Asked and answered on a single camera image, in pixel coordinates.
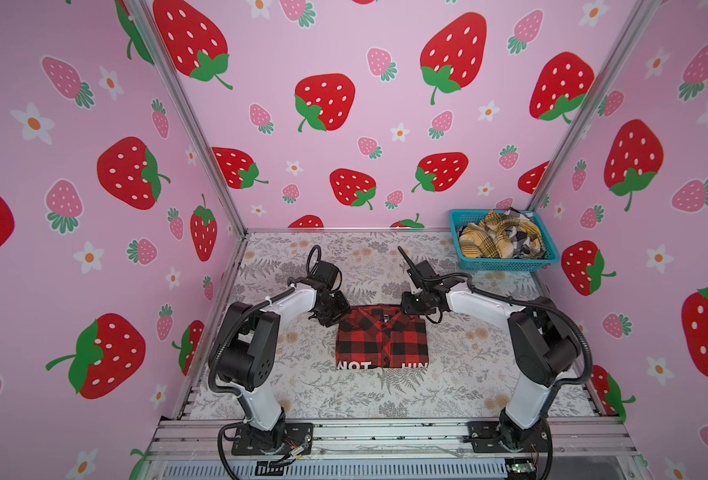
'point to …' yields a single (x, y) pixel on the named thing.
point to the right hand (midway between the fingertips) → (403, 305)
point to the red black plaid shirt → (381, 336)
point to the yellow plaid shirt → (510, 234)
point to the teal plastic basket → (462, 217)
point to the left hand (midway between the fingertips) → (350, 312)
